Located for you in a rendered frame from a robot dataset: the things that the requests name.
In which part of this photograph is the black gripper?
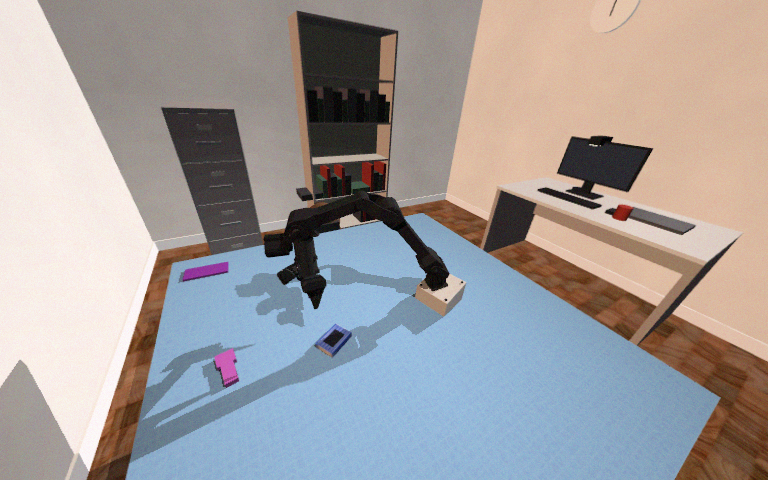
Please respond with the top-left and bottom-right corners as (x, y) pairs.
(295, 252), (326, 309)

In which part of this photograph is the purple flat slab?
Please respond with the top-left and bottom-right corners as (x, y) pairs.
(183, 262), (228, 282)

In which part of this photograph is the light blue mat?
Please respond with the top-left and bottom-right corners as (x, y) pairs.
(126, 213), (720, 480)

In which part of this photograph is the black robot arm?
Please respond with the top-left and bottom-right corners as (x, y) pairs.
(263, 191), (450, 291)

